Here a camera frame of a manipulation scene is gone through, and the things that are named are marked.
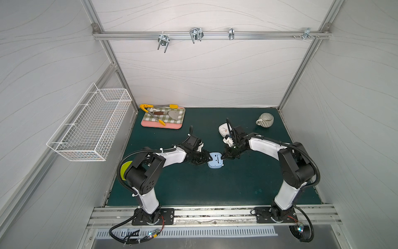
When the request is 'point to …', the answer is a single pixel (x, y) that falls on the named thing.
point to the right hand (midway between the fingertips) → (221, 157)
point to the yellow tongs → (144, 106)
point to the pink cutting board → (156, 124)
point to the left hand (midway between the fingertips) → (211, 161)
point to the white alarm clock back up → (224, 129)
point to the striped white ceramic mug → (266, 120)
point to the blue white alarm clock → (216, 162)
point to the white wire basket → (89, 129)
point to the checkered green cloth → (169, 115)
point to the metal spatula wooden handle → (173, 114)
